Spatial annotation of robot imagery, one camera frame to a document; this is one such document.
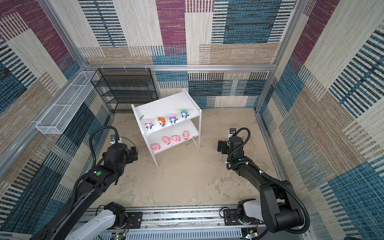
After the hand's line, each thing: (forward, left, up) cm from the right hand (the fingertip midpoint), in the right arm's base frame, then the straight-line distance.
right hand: (227, 142), depth 90 cm
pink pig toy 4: (0, +24, +9) cm, 26 cm away
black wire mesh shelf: (+42, +69, +11) cm, 82 cm away
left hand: (-8, +55, +12) cm, 57 cm away
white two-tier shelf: (-3, +31, +25) cm, 40 cm away
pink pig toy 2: (-3, +34, +9) cm, 36 cm away
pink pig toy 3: (-1, +30, +8) cm, 31 cm away
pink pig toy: (-7, +40, +9) cm, 42 cm away
